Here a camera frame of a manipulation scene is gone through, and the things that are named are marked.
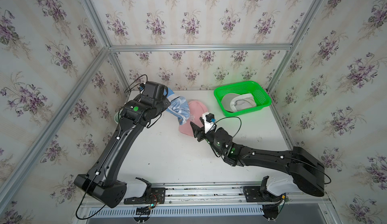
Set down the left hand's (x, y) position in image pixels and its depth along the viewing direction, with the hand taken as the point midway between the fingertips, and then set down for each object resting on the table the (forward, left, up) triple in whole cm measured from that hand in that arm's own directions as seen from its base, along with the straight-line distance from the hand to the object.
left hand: (168, 101), depth 70 cm
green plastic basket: (+26, -63, -26) cm, 73 cm away
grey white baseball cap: (+26, -42, -30) cm, 58 cm away
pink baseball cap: (+14, -15, -23) cm, 31 cm away
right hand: (-5, -14, -8) cm, 17 cm away
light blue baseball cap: (+5, -4, -11) cm, 13 cm away
